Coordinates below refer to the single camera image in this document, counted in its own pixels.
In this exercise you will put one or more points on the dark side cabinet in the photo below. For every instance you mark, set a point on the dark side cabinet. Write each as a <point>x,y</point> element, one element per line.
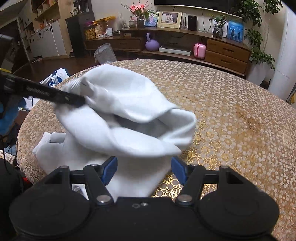
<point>75,26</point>

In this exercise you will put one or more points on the green leafy plant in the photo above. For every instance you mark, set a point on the green leafy plant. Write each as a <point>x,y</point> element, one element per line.
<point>250,12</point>

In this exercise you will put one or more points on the banana print fabric basket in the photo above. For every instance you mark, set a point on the banana print fabric basket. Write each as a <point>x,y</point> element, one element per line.
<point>55,78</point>

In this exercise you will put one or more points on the black speaker box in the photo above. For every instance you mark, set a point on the black speaker box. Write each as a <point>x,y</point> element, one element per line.
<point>192,23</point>

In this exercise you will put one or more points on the gold framed photo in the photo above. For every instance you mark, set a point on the gold framed photo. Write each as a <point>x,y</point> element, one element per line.
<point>169,19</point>

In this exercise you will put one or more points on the white cylindrical appliance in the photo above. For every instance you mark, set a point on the white cylindrical appliance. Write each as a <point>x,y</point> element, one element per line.
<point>283,79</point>

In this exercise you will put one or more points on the wooden tv cabinet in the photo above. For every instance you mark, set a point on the wooden tv cabinet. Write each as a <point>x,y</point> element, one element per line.
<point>224,54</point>

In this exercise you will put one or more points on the small green potted plant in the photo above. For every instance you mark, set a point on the small green potted plant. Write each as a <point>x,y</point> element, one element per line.
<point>219,23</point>

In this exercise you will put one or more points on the white flat box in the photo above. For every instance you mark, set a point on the white flat box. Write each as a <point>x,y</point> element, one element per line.
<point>175,50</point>

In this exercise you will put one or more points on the translucent plastic bag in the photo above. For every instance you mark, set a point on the translucent plastic bag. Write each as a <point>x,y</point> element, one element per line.
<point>105,54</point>

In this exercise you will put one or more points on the yellow snack box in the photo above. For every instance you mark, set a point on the yellow snack box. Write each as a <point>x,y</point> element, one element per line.
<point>97,29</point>

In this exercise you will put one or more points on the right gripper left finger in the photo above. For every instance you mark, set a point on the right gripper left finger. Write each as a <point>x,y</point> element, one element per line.
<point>97,177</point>

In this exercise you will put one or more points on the blue photo print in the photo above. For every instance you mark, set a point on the blue photo print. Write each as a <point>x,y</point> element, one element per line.
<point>235,31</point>

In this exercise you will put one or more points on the white daydream sweatshirt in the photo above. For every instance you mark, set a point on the white daydream sweatshirt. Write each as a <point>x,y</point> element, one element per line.
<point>126,116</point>

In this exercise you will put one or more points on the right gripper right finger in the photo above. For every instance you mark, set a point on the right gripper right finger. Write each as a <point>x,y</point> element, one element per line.
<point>192,180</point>

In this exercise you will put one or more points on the white cupboard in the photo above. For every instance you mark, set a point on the white cupboard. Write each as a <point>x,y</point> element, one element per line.
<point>48,42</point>

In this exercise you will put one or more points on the pink case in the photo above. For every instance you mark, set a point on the pink case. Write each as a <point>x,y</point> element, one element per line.
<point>199,51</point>

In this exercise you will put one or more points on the purple gourd toy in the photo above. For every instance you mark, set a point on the purple gourd toy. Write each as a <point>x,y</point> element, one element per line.
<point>151,44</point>

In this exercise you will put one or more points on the pink flower pot plant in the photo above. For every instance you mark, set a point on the pink flower pot plant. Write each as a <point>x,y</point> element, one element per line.
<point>140,11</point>

